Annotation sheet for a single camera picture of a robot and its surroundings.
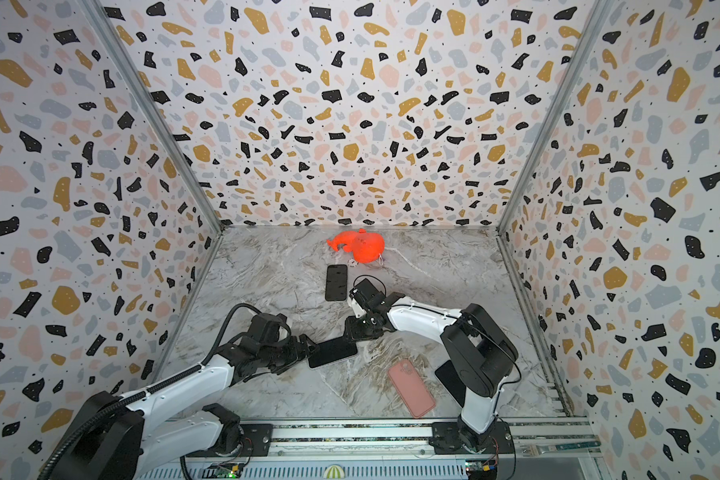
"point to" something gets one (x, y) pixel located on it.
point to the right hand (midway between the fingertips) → (342, 333)
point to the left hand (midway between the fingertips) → (312, 350)
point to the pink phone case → (416, 396)
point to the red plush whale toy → (366, 247)
